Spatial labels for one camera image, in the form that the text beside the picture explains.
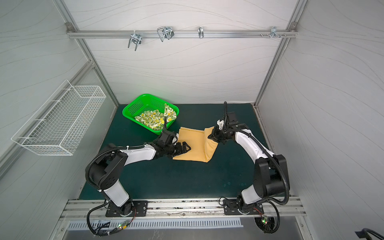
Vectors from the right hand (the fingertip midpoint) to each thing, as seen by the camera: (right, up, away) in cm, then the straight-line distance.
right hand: (210, 133), depth 86 cm
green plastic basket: (-47, +21, +30) cm, 60 cm away
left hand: (-13, -10, +5) cm, 17 cm away
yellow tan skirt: (-4, -10, +7) cm, 13 cm away
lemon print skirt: (-36, +8, +13) cm, 39 cm away
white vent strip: (-21, -41, -16) cm, 49 cm away
